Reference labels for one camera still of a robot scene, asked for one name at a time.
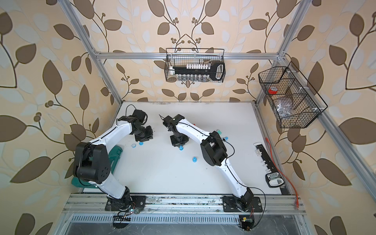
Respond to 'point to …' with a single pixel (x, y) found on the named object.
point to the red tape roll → (273, 90)
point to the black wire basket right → (294, 102)
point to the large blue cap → (181, 148)
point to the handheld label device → (273, 178)
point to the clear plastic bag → (284, 107)
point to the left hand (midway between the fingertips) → (149, 135)
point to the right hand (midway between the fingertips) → (179, 145)
